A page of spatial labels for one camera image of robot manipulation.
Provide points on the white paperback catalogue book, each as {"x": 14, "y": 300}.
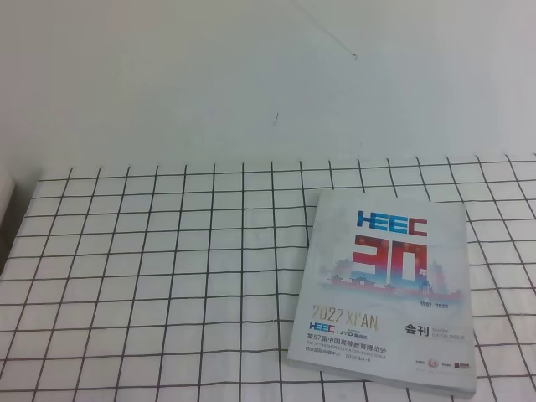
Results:
{"x": 385, "y": 293}

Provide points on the white black-grid tablecloth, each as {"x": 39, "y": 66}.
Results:
{"x": 179, "y": 282}

